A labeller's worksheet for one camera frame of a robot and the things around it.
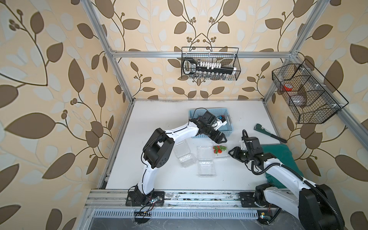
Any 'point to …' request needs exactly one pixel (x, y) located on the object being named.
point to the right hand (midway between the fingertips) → (230, 153)
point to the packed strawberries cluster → (219, 149)
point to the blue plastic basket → (227, 128)
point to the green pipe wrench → (258, 127)
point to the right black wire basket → (311, 98)
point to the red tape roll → (287, 89)
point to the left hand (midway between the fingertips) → (221, 135)
